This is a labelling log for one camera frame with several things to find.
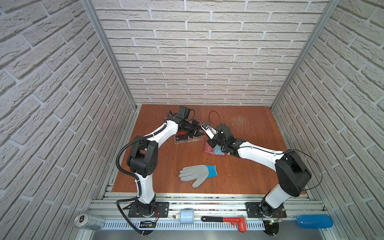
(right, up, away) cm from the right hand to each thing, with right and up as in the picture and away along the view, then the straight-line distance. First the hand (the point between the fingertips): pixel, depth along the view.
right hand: (208, 131), depth 88 cm
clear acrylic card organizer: (-8, -6, +12) cm, 16 cm away
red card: (-17, -2, +10) cm, 20 cm away
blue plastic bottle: (+51, -42, -18) cm, 68 cm away
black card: (-17, -5, +10) cm, 21 cm away
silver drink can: (-51, -35, -28) cm, 68 cm away
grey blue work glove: (-5, -24, -3) cm, 25 cm away
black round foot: (+29, -46, -18) cm, 57 cm away
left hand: (0, +2, -2) cm, 3 cm away
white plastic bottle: (-11, -36, -23) cm, 44 cm away
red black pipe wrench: (+15, -42, -18) cm, 48 cm away
